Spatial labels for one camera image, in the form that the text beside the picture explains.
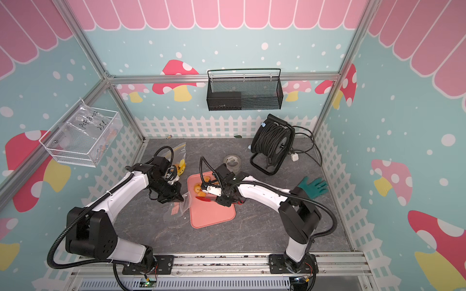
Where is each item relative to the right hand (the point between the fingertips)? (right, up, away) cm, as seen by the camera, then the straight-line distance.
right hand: (221, 196), depth 86 cm
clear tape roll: (+5, +15, +24) cm, 29 cm away
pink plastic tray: (-9, -8, +2) cm, 12 cm away
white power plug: (+41, +19, +20) cm, 49 cm away
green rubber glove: (+50, +2, +11) cm, 52 cm away
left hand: (-17, -1, -5) cm, 18 cm away
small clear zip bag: (-20, -5, -3) cm, 21 cm away
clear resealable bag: (-25, +19, +14) cm, 34 cm away
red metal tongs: (-6, -1, 0) cm, 6 cm away
